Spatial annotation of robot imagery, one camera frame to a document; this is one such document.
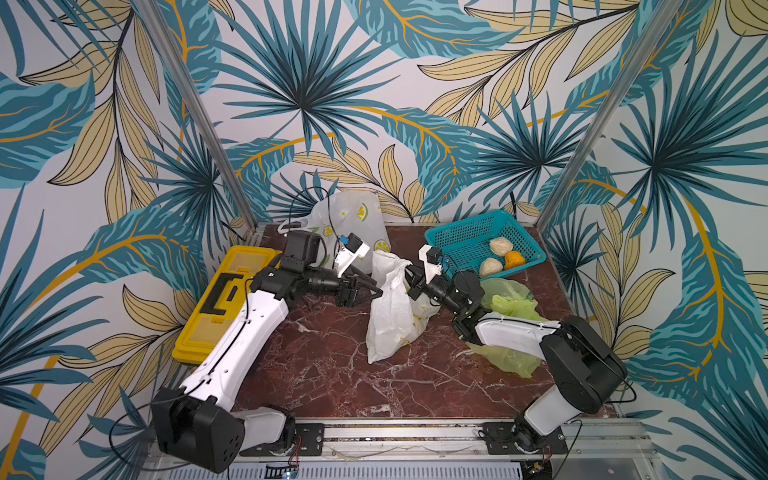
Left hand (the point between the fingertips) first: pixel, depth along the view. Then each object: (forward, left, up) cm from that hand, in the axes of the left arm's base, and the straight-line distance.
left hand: (374, 293), depth 67 cm
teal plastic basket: (+40, -33, -27) cm, 59 cm away
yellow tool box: (+4, +41, -12) cm, 43 cm away
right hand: (+13, -6, -4) cm, 14 cm away
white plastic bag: (+45, +15, -18) cm, 51 cm away
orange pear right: (+29, -47, -23) cm, 59 cm away
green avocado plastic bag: (+7, -35, -12) cm, 38 cm away
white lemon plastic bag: (-1, -5, -10) cm, 11 cm away
